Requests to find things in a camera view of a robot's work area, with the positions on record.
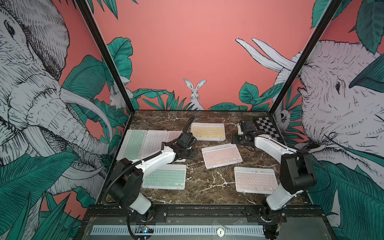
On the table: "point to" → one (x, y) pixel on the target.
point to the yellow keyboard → (211, 132)
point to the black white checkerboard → (265, 124)
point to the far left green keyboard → (132, 146)
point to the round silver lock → (220, 232)
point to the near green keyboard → (166, 176)
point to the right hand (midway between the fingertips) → (233, 136)
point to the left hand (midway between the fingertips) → (194, 151)
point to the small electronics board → (144, 229)
